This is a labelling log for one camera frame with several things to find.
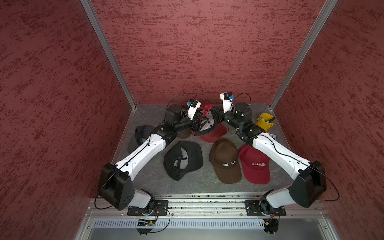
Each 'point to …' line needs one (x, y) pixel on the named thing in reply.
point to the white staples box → (273, 135)
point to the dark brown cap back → (184, 133)
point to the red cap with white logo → (255, 166)
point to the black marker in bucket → (269, 121)
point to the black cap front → (183, 157)
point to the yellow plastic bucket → (261, 120)
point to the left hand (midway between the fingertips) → (203, 119)
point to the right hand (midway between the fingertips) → (211, 109)
